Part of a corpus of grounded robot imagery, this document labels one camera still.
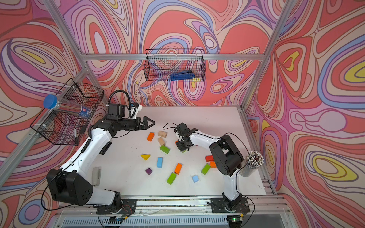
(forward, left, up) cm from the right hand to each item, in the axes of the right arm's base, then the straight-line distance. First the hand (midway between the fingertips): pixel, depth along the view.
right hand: (183, 149), depth 95 cm
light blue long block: (-8, +16, -1) cm, 18 cm away
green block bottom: (-19, +7, +1) cm, 21 cm away
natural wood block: (+12, +15, +2) cm, 19 cm away
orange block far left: (+10, +23, +2) cm, 25 cm away
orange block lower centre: (-13, +4, 0) cm, 14 cm away
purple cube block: (-15, +21, +2) cm, 26 cm away
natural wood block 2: (+6, +16, +1) cm, 17 cm away
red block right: (-7, -17, 0) cm, 18 cm away
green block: (+1, +13, 0) cm, 13 cm away
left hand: (+3, +17, +25) cm, 31 cm away
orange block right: (-12, -18, +1) cm, 22 cm away
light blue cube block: (-19, -7, -1) cm, 20 cm away
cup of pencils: (-17, -36, +17) cm, 44 cm away
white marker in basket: (-5, +55, +26) cm, 61 cm away
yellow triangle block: (-5, +24, +2) cm, 25 cm away
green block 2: (-14, -13, 0) cm, 19 cm away
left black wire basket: (0, +63, +28) cm, 69 cm away
